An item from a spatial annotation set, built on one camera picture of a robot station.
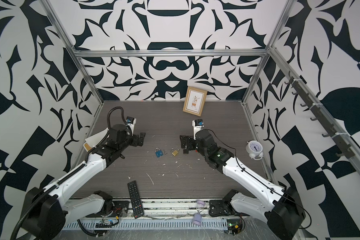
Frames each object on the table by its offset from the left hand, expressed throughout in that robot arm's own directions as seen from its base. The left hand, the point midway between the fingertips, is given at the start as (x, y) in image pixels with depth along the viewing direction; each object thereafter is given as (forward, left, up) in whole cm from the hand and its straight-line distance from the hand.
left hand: (136, 128), depth 83 cm
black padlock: (-5, -27, -18) cm, 33 cm away
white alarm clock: (-6, -69, -15) cm, 71 cm away
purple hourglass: (-40, -31, -16) cm, 53 cm away
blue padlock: (-6, -11, -18) cm, 22 cm away
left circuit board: (-41, +13, -18) cm, 47 cm away
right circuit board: (-44, -48, -19) cm, 67 cm away
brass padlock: (-6, -21, -18) cm, 28 cm away
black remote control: (-31, -1, -17) cm, 36 cm away
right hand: (-6, -28, +3) cm, 28 cm away
